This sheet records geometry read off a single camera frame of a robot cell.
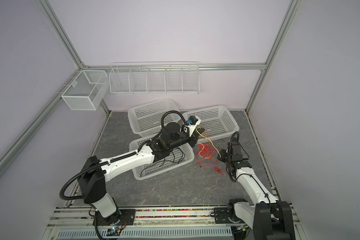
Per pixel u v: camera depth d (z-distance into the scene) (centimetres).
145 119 116
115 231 72
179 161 93
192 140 65
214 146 67
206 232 157
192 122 61
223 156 79
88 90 100
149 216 75
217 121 115
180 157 94
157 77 98
